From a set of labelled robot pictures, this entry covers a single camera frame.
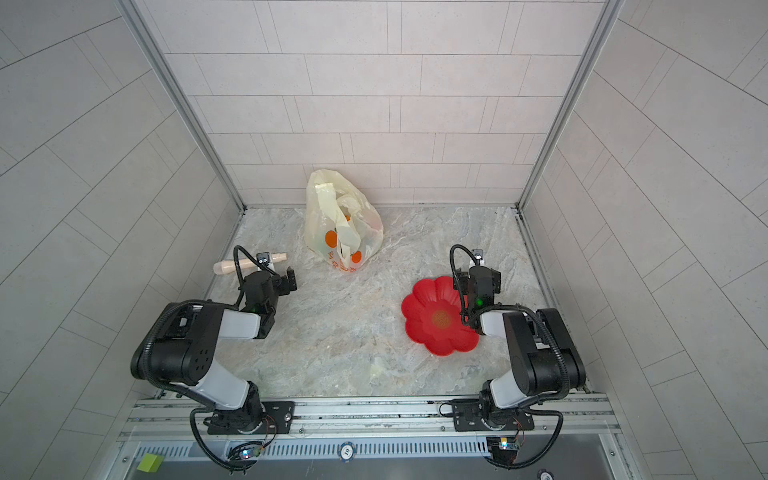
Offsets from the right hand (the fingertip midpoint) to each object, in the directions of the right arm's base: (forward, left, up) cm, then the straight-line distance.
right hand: (475, 265), depth 95 cm
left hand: (+4, +62, +2) cm, 62 cm away
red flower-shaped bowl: (-14, +15, -4) cm, 21 cm away
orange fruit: (+8, +45, +8) cm, 47 cm away
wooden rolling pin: (+4, +80, +3) cm, 80 cm away
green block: (-45, +80, +1) cm, 92 cm away
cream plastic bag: (+5, +40, +17) cm, 44 cm away
